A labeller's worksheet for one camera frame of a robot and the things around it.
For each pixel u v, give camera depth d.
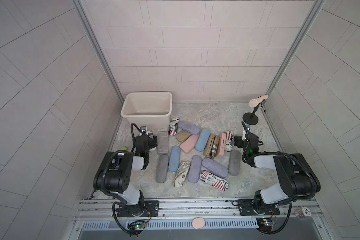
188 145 0.91
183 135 0.94
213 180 0.77
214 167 0.82
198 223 0.67
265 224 0.68
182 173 0.79
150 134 0.96
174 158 0.87
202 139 0.91
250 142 0.70
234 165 0.83
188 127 0.94
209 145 0.89
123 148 0.90
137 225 0.65
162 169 0.81
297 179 0.44
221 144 0.87
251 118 1.06
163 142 0.92
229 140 0.92
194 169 0.81
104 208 0.73
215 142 0.89
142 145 0.70
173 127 0.99
